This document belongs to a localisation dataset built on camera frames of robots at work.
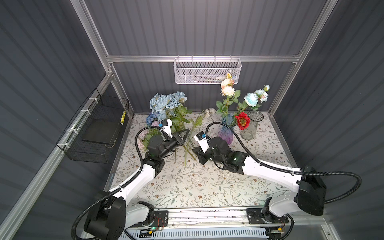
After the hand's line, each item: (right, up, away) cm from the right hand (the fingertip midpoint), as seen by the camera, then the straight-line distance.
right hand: (194, 150), depth 76 cm
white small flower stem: (+10, +24, +40) cm, 47 cm away
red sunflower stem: (+26, +15, +5) cm, 31 cm away
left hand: (-2, +11, -2) cm, 11 cm away
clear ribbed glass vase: (+37, +8, +23) cm, 44 cm away
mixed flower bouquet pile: (-4, +3, -2) cm, 5 cm away
